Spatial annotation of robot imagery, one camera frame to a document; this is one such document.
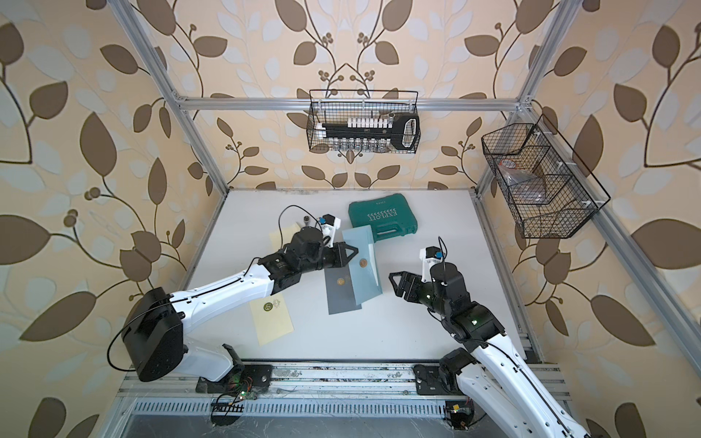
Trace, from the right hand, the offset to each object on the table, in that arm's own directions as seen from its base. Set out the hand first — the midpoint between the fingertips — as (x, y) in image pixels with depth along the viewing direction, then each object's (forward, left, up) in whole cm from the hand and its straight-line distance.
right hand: (398, 278), depth 75 cm
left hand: (+8, +12, +4) cm, 15 cm away
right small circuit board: (-29, -15, -21) cm, 39 cm away
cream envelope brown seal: (+5, +30, +15) cm, 34 cm away
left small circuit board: (-24, +42, -15) cm, 51 cm away
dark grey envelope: (+6, +18, -19) cm, 27 cm away
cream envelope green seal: (-3, +40, -18) cm, 44 cm away
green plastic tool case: (+33, -1, -13) cm, 35 cm away
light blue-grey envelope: (+5, +9, -1) cm, 11 cm away
